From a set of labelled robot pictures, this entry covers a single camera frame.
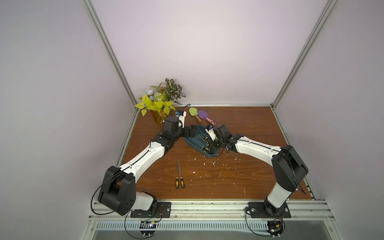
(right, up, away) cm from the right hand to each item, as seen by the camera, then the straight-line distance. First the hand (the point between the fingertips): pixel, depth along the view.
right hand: (211, 139), depth 90 cm
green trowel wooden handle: (-11, +18, +27) cm, 35 cm away
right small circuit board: (+29, -40, -20) cm, 53 cm away
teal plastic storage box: (-6, -4, +8) cm, 11 cm away
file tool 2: (-18, -21, -7) cm, 29 cm away
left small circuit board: (-33, -40, -18) cm, 55 cm away
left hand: (-11, +9, -7) cm, 16 cm away
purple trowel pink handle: (-3, +16, +24) cm, 29 cm away
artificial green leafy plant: (-33, +27, +8) cm, 43 cm away
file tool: (-20, -22, -7) cm, 30 cm away
